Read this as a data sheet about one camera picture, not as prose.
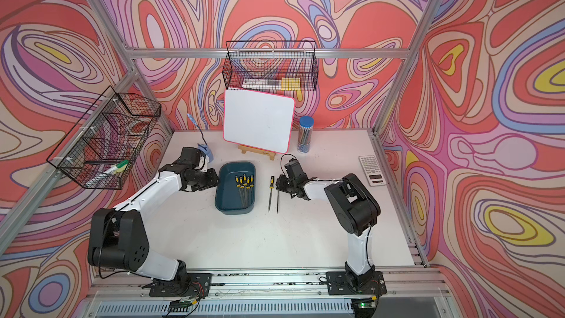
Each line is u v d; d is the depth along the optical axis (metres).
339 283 0.73
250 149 1.05
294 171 0.78
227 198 0.95
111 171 0.70
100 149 0.73
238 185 0.97
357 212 0.52
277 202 0.93
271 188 0.98
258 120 1.04
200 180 0.75
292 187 0.77
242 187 0.96
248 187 0.96
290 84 0.82
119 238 0.43
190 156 0.70
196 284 0.72
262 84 0.82
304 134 1.01
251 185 0.98
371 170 1.02
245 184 0.98
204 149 1.01
